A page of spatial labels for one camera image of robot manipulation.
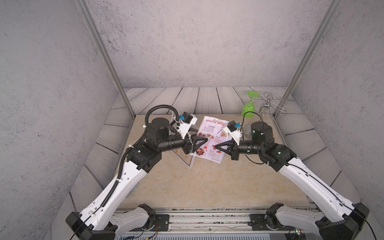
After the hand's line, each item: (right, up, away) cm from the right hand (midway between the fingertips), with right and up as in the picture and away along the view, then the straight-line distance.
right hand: (217, 146), depth 64 cm
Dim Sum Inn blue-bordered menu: (-14, -11, +25) cm, 31 cm away
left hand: (-6, +4, -4) cm, 8 cm away
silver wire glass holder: (+32, +18, +27) cm, 45 cm away
